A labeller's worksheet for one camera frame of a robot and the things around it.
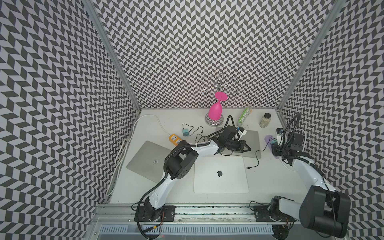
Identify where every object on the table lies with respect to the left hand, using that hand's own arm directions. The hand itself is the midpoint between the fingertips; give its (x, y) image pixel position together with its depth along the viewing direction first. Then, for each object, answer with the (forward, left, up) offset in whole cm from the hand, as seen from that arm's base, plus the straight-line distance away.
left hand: (251, 151), depth 84 cm
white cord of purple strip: (+11, -37, -3) cm, 39 cm away
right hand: (+3, -17, -1) cm, 17 cm away
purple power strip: (+13, -16, -7) cm, 21 cm away
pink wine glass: (+21, +20, +12) cm, 31 cm away
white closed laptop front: (-10, +18, -9) cm, 23 cm away
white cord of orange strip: (+14, +79, -11) cm, 81 cm away
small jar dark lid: (+25, -16, -3) cm, 29 cm away
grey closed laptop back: (+16, -8, -13) cm, 22 cm away
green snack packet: (+30, -3, -2) cm, 31 cm away
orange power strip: (+13, +47, -8) cm, 49 cm away
